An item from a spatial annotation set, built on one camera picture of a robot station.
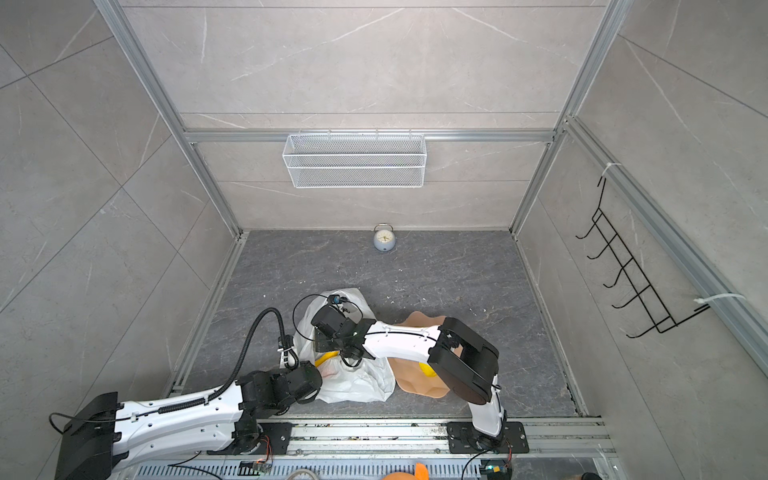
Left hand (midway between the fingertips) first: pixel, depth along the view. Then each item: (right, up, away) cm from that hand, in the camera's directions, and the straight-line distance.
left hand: (313, 361), depth 82 cm
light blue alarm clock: (+19, +36, +30) cm, 51 cm away
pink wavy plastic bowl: (+27, -3, -1) cm, 27 cm away
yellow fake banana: (+3, +1, +1) cm, 3 cm away
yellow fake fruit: (+32, -1, -2) cm, 32 cm away
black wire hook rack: (+78, +32, -11) cm, 85 cm away
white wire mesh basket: (+9, +63, +19) cm, 66 cm away
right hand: (+2, +6, +2) cm, 7 cm away
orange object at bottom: (+29, -19, -16) cm, 38 cm away
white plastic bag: (+17, -2, -6) cm, 18 cm away
